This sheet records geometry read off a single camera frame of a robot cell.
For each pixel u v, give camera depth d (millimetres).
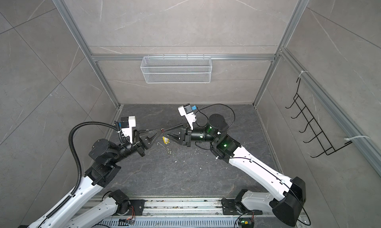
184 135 502
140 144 489
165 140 583
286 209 369
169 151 924
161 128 543
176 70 1004
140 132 528
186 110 499
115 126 471
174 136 550
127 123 473
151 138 553
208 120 468
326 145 611
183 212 729
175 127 536
